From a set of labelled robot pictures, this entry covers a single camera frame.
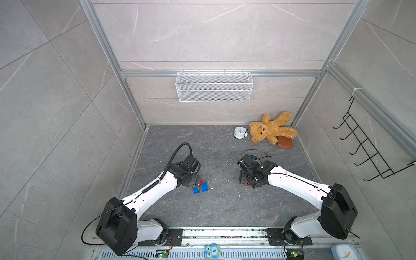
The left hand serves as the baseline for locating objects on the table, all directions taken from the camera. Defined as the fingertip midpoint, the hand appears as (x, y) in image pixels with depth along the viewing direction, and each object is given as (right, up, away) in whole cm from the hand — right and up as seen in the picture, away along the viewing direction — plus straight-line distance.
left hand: (191, 177), depth 84 cm
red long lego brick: (+5, -4, +6) cm, 9 cm away
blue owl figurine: (+11, -28, -16) cm, 34 cm away
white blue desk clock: (+68, -28, -17) cm, 75 cm away
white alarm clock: (+31, +25, +26) cm, 48 cm away
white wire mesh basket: (+12, +54, +16) cm, 58 cm away
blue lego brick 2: (+2, -8, +3) cm, 9 cm away
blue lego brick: (+7, -6, +4) cm, 10 cm away
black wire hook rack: (+75, +10, -24) cm, 80 cm away
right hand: (+29, -1, 0) cm, 29 cm away
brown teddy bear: (+51, +26, +23) cm, 62 cm away
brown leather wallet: (+60, +18, +23) cm, 67 cm away
